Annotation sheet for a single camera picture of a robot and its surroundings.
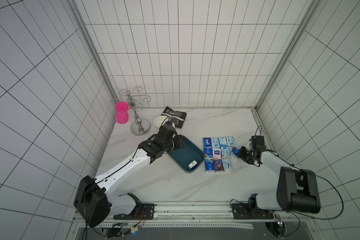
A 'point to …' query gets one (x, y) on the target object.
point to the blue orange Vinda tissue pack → (208, 151)
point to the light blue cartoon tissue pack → (223, 142)
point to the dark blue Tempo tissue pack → (207, 144)
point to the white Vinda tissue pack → (192, 164)
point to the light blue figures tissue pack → (225, 152)
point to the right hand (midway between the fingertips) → (233, 152)
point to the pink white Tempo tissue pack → (216, 153)
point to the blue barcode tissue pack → (234, 153)
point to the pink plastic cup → (121, 108)
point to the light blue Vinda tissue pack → (215, 142)
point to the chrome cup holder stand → (140, 127)
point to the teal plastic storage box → (185, 156)
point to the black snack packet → (176, 117)
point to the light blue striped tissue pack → (227, 164)
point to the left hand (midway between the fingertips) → (180, 143)
